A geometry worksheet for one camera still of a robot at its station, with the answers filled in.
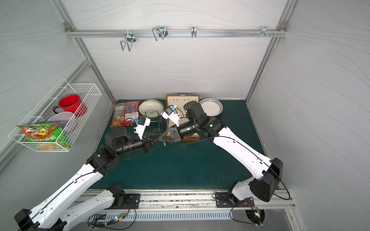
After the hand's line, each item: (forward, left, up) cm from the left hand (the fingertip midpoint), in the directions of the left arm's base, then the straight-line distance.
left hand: (162, 137), depth 64 cm
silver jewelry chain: (-4, -2, 0) cm, 4 cm away
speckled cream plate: (+31, +15, -15) cm, 37 cm away
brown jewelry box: (+38, -4, -14) cm, 40 cm away
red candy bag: (+35, +37, -26) cm, 58 cm away
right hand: (-3, +1, +3) cm, 4 cm away
